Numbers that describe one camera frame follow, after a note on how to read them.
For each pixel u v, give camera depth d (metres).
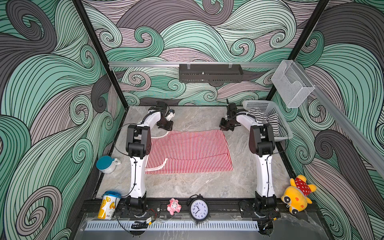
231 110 0.87
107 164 0.81
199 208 0.71
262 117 1.07
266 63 0.95
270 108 1.13
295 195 0.71
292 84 0.78
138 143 0.60
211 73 0.95
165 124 0.92
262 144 0.62
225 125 0.95
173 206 0.71
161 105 0.87
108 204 0.70
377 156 0.50
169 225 0.70
